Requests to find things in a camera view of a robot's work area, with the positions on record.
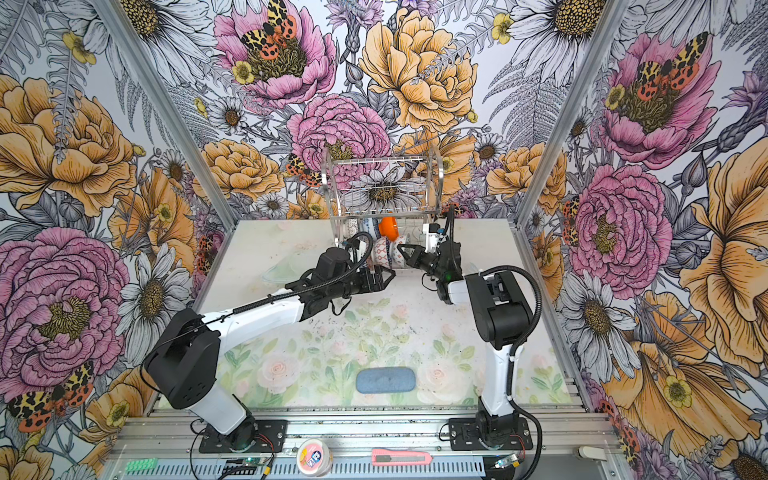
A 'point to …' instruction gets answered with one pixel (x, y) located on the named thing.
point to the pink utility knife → (395, 457)
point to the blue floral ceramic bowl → (371, 225)
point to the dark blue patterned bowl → (380, 252)
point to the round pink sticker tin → (315, 458)
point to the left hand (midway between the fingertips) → (384, 283)
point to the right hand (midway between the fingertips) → (399, 252)
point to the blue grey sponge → (371, 380)
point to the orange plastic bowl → (389, 227)
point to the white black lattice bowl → (350, 228)
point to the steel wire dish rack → (381, 204)
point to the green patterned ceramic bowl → (398, 260)
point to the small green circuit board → (252, 461)
